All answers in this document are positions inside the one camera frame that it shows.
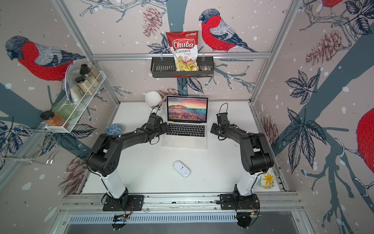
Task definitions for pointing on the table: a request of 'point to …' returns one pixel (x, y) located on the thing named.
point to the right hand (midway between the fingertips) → (213, 128)
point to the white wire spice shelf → (80, 101)
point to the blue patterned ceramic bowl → (113, 129)
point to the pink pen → (161, 101)
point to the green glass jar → (65, 109)
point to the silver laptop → (187, 117)
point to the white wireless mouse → (181, 168)
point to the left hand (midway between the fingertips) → (167, 124)
